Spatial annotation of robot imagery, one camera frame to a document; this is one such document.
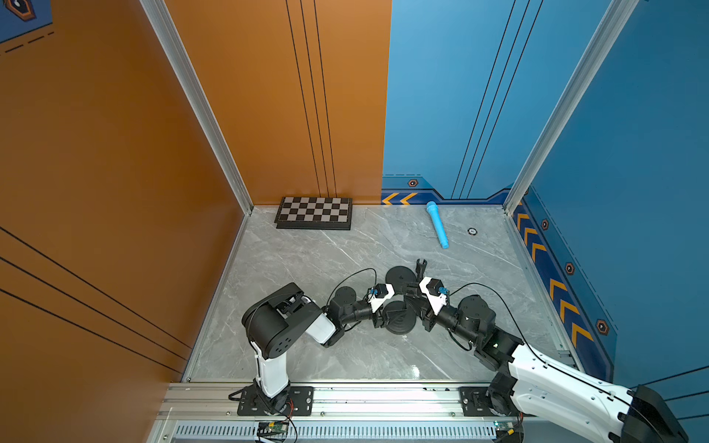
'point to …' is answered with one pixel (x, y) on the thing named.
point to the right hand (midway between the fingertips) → (409, 293)
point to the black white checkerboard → (315, 213)
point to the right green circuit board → (506, 426)
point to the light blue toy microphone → (435, 211)
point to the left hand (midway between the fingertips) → (401, 298)
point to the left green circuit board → (280, 425)
